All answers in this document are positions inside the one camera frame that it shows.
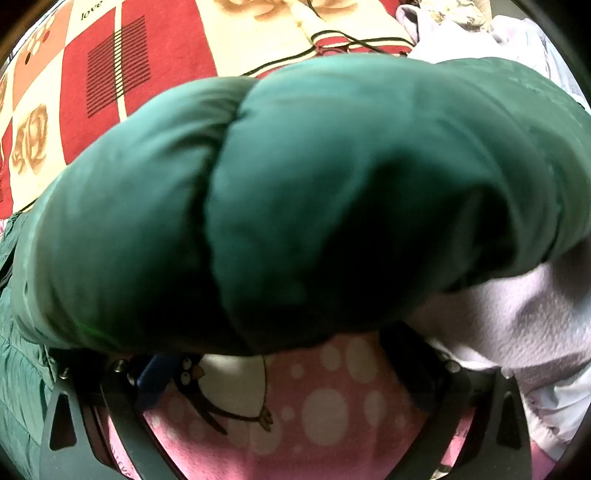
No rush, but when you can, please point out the green puffer jacket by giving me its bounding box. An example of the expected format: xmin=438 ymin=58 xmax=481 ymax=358
xmin=0 ymin=56 xmax=591 ymax=480

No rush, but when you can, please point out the pink penguin blanket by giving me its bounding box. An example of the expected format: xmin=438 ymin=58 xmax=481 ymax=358
xmin=92 ymin=335 xmax=559 ymax=480

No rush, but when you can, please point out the red checkered rose blanket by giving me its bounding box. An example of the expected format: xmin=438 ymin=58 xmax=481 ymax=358
xmin=0 ymin=0 xmax=416 ymax=220

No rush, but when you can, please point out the lavender fleece-lined jacket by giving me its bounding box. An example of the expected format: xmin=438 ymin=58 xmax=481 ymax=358
xmin=409 ymin=251 xmax=591 ymax=464

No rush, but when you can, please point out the floral patterned cloth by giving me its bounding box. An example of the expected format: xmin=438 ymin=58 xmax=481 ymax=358
xmin=418 ymin=0 xmax=495 ymax=33

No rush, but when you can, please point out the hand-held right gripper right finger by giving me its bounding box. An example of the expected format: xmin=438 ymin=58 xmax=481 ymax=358
xmin=382 ymin=323 xmax=539 ymax=480

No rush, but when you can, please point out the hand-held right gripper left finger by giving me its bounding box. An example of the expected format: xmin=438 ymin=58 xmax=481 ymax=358
xmin=39 ymin=353 xmax=186 ymax=480

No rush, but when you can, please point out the pale lavender garment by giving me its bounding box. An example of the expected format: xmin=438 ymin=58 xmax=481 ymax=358
xmin=396 ymin=4 xmax=571 ymax=100

